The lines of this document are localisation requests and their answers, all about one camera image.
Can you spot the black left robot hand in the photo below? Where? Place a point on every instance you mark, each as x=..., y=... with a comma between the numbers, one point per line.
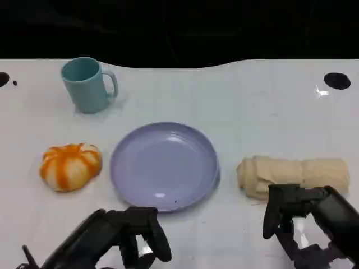
x=95, y=238

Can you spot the lilac plate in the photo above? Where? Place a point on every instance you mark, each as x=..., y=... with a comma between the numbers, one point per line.
x=164, y=168

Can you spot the orange and white bread roll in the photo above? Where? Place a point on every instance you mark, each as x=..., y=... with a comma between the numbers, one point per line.
x=68, y=168

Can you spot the pale green mug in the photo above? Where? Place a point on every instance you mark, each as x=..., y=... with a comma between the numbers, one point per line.
x=87, y=91

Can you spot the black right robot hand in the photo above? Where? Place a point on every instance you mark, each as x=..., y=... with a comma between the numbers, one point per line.
x=333, y=213

